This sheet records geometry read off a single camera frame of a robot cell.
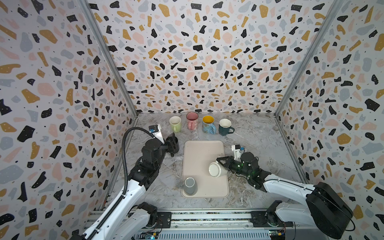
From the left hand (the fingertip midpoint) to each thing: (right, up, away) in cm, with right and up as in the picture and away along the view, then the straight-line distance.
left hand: (168, 132), depth 72 cm
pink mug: (+9, +9, +34) cm, 36 cm away
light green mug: (-2, +5, +31) cm, 31 cm away
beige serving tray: (+13, -17, +25) cm, 33 cm away
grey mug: (+10, -27, +3) cm, 29 cm away
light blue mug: (+21, +3, +31) cm, 37 cm away
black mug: (-1, -6, +22) cm, 23 cm away
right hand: (+23, -14, +6) cm, 28 cm away
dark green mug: (+31, +2, +28) cm, 42 cm away
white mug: (+24, -20, +7) cm, 32 cm away
